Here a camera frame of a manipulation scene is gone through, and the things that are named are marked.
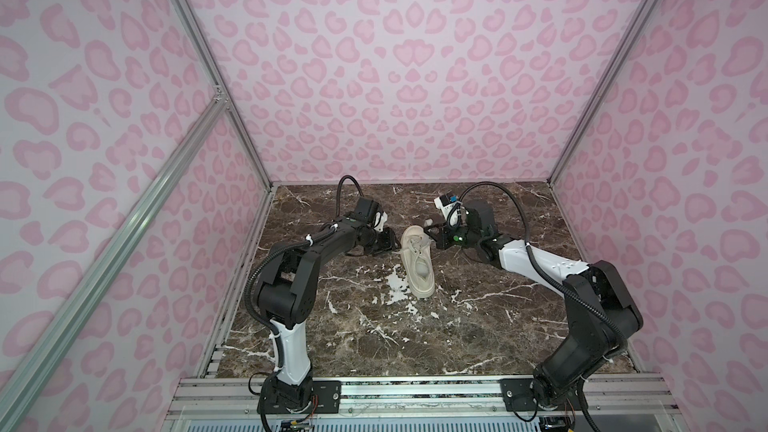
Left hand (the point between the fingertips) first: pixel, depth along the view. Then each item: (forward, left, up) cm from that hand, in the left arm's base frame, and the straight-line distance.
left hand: (400, 242), depth 94 cm
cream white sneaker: (-6, -6, -1) cm, 9 cm away
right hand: (0, -8, +9) cm, 12 cm away
